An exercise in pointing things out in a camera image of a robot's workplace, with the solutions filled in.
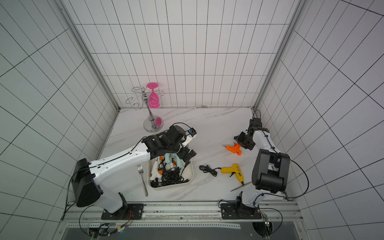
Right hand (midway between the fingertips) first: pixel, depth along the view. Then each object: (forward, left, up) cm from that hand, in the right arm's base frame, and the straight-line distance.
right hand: (235, 140), depth 93 cm
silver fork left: (-21, +56, -5) cm, 61 cm away
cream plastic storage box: (-21, +29, -6) cm, 36 cm away
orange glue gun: (-7, +1, 0) cm, 7 cm away
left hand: (-14, +29, +11) cm, 34 cm away
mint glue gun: (-15, +35, 0) cm, 38 cm away
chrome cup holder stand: (+14, +59, -5) cm, 60 cm away
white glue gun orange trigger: (-24, +46, 0) cm, 52 cm away
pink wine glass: (+15, +52, +18) cm, 57 cm away
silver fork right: (-26, -2, -7) cm, 27 cm away
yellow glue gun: (-17, +1, -5) cm, 17 cm away
